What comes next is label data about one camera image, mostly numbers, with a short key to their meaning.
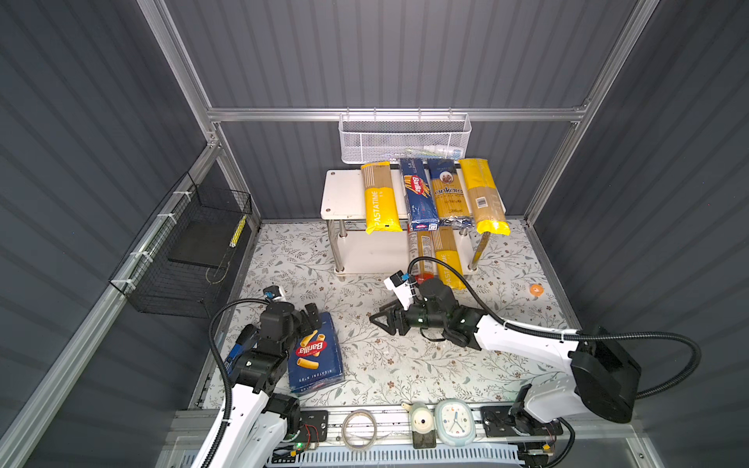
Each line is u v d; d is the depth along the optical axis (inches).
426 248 39.4
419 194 29.2
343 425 28.9
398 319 26.3
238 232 31.6
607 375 17.0
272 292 26.2
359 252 40.0
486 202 29.0
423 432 26.8
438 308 24.5
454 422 28.4
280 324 21.7
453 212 28.6
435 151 36.0
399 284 27.2
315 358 31.0
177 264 28.4
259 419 24.4
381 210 28.9
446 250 40.1
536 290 39.1
